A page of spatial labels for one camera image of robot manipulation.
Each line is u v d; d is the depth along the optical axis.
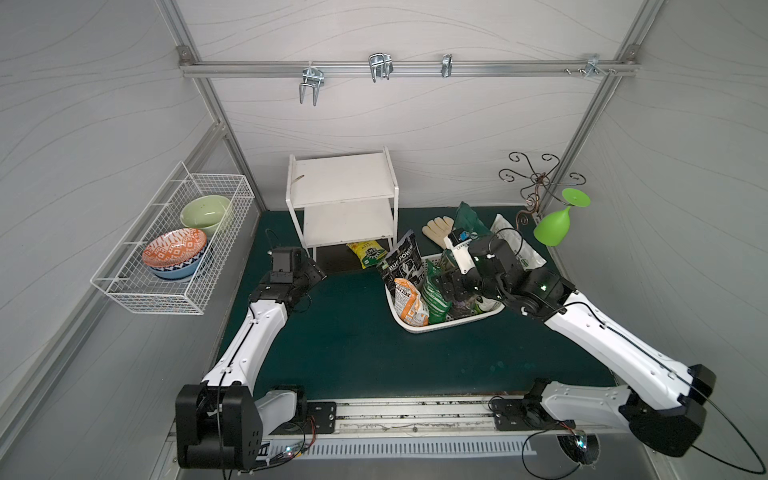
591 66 0.77
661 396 0.39
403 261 0.87
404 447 0.70
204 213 0.73
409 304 0.81
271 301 0.56
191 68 0.77
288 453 0.68
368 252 1.01
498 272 0.49
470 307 0.82
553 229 0.85
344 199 0.77
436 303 0.83
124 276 0.57
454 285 0.60
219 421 0.38
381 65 0.76
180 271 0.57
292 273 0.64
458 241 0.60
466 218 0.78
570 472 0.66
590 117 0.93
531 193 0.80
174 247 0.64
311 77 0.78
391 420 0.75
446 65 0.78
